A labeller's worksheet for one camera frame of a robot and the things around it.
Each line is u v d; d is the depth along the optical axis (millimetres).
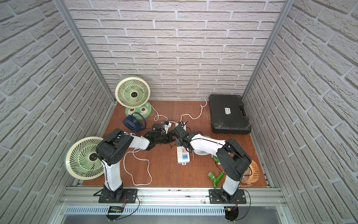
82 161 708
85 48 859
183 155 856
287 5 686
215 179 780
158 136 813
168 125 897
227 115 1010
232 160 461
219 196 735
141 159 869
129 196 730
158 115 1089
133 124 915
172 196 772
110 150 516
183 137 680
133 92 905
